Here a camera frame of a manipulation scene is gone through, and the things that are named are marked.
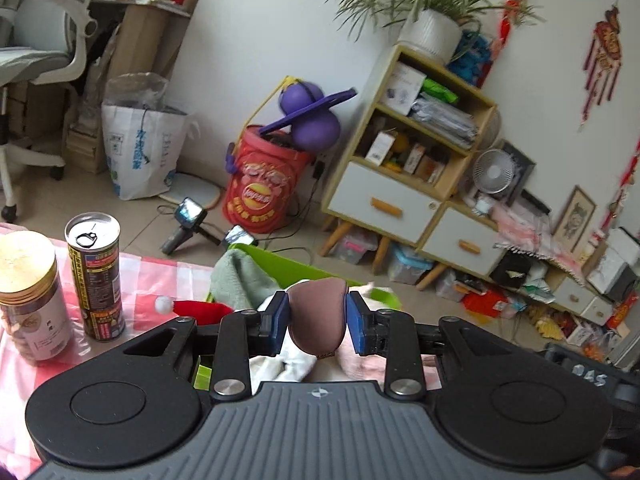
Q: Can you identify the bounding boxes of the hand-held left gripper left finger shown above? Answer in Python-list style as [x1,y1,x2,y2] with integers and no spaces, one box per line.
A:
[122,290,292,401]

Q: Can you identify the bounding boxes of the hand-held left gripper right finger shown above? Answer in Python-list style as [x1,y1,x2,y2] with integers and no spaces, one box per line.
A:
[347,290,533,402]

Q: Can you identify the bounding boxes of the brown eye mask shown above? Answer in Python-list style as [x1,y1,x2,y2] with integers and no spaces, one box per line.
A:
[287,280,349,359]

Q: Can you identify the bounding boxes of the grey-green towel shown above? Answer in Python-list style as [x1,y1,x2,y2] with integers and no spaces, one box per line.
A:
[209,249,281,311]

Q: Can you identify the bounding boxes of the green plastic bin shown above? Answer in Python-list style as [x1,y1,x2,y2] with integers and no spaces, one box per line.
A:
[192,242,401,391]

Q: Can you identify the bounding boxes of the white santa bear plush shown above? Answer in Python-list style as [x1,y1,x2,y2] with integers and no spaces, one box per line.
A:
[154,296,236,328]

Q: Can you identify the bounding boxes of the small white drawer unit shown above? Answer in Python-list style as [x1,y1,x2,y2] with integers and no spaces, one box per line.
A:
[550,275,613,326]

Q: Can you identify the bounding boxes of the clear storage box pink latch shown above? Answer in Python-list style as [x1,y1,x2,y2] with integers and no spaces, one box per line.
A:
[332,230,378,266]

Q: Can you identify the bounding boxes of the clear storage box blue lid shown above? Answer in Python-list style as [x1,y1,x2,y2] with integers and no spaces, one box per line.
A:
[387,242,433,286]

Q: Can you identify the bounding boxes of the black handheld device with screen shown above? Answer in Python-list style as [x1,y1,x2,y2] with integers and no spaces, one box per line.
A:
[220,225,261,249]
[160,197,208,256]

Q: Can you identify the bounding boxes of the tall wooden shelf cabinet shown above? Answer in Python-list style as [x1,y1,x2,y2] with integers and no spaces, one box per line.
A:
[320,44,501,261]

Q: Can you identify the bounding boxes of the low wooden drawer cabinet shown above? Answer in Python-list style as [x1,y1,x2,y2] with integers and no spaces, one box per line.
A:
[415,200,556,291]

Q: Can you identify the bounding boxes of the red printed bucket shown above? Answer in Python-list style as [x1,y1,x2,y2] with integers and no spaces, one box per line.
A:
[222,125,326,236]

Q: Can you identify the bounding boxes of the red checked tablecloth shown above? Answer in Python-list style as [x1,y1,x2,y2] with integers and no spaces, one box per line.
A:
[0,222,221,480]

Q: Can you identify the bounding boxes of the pink lace cloth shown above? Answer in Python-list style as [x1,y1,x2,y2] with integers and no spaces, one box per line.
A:
[492,200,576,271]

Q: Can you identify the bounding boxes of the wooden framed picture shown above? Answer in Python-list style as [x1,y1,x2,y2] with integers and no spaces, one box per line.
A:
[552,185,597,253]

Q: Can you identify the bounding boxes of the tall black drink can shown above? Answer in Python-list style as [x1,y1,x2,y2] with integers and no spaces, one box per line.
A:
[65,212,126,343]

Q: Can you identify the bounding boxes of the purple bounce ball toy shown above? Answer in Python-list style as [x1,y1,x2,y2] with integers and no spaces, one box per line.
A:
[260,80,358,153]

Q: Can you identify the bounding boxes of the white desk fan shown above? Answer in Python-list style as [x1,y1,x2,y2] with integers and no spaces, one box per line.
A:
[472,149,517,216]

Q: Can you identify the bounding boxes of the dark framed picture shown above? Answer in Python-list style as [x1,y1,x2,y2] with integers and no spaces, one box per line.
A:
[492,140,536,206]

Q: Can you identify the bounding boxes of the white paper bag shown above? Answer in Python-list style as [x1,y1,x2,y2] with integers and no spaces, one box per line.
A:
[101,102,188,201]

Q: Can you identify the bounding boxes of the gold lid cookie jar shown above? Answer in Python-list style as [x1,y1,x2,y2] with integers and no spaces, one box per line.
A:
[0,232,75,367]

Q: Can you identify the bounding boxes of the clear plastic bag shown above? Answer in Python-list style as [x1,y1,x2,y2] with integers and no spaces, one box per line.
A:
[102,72,168,111]

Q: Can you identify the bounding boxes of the potted spider plant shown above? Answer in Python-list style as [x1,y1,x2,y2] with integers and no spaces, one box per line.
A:
[320,0,546,66]

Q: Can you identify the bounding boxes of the grey office chair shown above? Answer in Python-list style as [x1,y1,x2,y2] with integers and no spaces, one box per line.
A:
[0,0,101,221]

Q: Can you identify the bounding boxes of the red tassel wall ornament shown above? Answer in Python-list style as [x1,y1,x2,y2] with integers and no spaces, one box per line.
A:
[582,5,625,131]

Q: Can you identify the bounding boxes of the red string wall ornament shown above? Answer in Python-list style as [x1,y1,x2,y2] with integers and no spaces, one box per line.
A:
[502,0,533,51]

